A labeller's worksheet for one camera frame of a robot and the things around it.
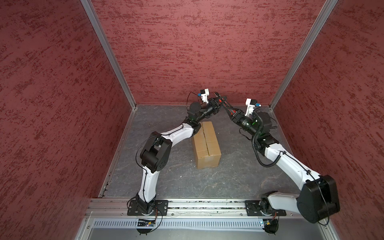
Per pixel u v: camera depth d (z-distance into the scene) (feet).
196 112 2.18
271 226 2.32
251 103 2.24
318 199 1.31
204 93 2.54
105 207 2.49
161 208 2.43
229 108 2.43
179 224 2.54
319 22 2.49
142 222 2.38
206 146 2.60
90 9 2.34
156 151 1.78
